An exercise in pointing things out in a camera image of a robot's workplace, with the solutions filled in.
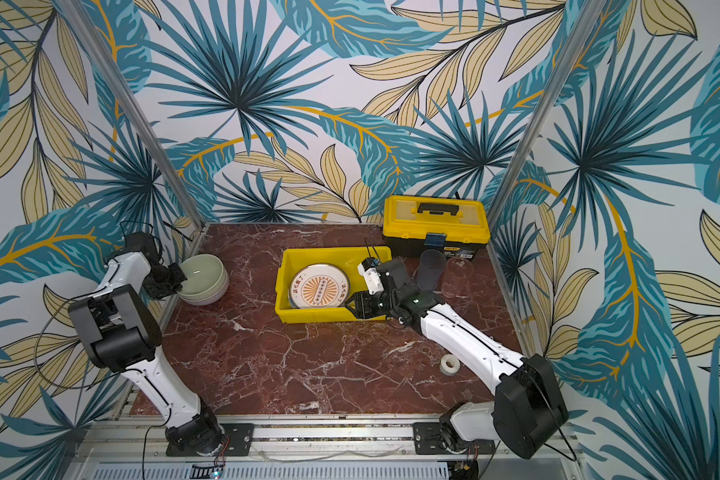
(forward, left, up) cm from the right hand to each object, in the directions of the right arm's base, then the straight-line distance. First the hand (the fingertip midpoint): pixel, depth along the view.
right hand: (350, 304), depth 82 cm
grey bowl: (+8, +43, -6) cm, 44 cm away
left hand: (+13, +52, -4) cm, 53 cm away
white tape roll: (-13, -27, -13) cm, 33 cm away
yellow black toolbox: (+27, -36, 0) cm, 45 cm away
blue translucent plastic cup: (+14, -26, -5) cm, 30 cm away
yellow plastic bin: (+28, +2, -15) cm, 31 cm away
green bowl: (+17, +47, -7) cm, 50 cm away
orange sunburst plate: (+13, +11, -10) cm, 20 cm away
